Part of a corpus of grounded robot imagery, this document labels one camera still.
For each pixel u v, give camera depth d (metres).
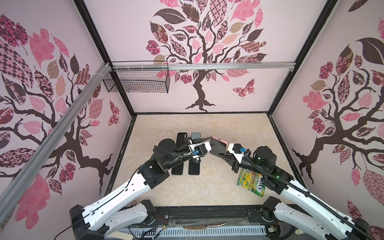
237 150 0.57
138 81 1.22
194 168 0.90
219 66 0.94
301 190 0.47
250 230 0.77
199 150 0.45
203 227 0.70
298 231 0.69
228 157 0.63
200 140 0.54
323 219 0.43
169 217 0.74
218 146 0.57
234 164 0.60
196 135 1.07
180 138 1.07
